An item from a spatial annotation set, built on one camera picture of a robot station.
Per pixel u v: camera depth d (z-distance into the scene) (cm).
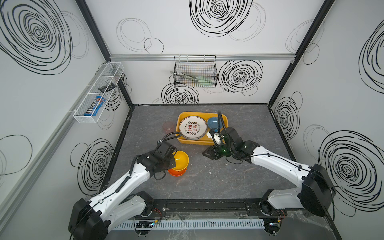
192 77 85
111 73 92
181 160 83
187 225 96
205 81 87
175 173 80
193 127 102
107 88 75
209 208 75
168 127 101
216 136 72
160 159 59
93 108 70
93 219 38
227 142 63
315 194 40
